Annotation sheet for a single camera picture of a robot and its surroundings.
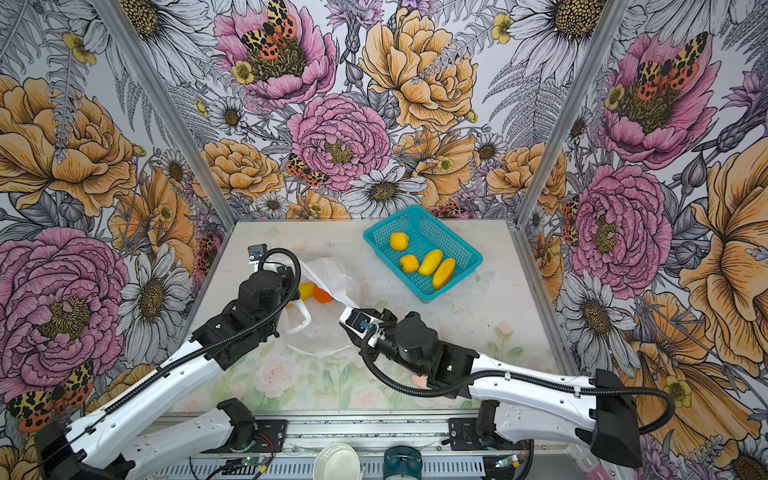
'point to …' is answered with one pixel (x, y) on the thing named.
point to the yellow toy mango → (431, 262)
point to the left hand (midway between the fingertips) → (283, 275)
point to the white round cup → (337, 461)
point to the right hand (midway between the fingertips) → (351, 322)
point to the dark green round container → (403, 463)
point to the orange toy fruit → (321, 296)
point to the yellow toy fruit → (409, 263)
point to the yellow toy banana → (443, 273)
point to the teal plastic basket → (426, 233)
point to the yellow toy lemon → (399, 241)
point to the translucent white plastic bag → (312, 327)
